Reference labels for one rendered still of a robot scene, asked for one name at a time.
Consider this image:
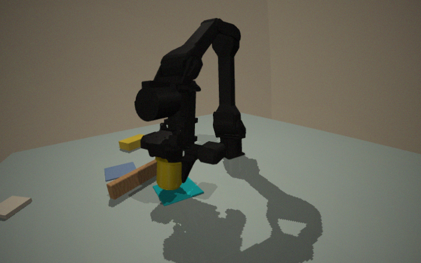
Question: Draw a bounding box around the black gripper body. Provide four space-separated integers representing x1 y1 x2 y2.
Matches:
141 115 226 165

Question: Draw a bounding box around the tan flat rectangular slab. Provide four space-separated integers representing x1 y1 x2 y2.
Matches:
0 195 32 219

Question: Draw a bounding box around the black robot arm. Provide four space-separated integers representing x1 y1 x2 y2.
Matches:
135 18 246 160

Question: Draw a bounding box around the brown wooden beam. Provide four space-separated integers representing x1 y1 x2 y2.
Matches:
106 160 157 200

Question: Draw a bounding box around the yellow rectangular block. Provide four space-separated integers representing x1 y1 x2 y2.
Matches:
118 134 144 151

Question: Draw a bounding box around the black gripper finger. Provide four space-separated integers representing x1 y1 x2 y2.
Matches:
180 156 198 183
166 151 183 163

